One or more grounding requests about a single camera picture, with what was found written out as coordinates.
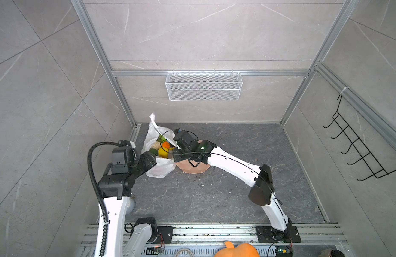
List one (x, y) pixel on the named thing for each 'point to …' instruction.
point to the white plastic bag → (164, 167)
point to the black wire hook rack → (355, 141)
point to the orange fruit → (166, 144)
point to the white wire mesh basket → (204, 86)
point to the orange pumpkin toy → (241, 250)
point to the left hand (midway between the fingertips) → (152, 156)
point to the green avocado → (153, 151)
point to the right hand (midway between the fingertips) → (176, 153)
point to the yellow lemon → (163, 152)
